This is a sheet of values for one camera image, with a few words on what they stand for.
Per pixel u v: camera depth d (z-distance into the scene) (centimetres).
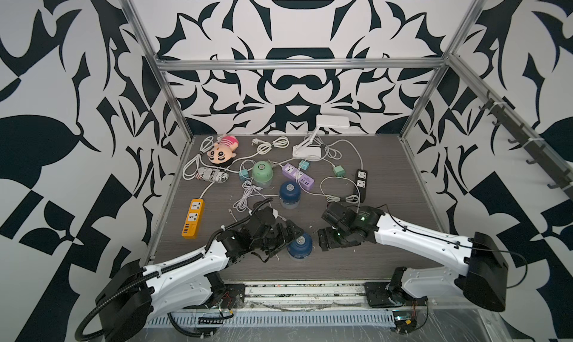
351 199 94
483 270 40
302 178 101
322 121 95
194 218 89
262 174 94
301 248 74
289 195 88
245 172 102
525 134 60
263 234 63
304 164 105
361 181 100
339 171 105
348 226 59
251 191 97
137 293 40
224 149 104
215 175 99
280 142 115
